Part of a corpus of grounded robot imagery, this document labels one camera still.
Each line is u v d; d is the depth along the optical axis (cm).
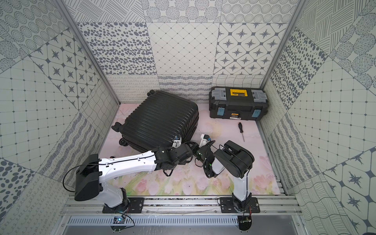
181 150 59
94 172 43
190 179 84
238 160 53
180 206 75
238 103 99
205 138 86
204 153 73
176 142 72
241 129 104
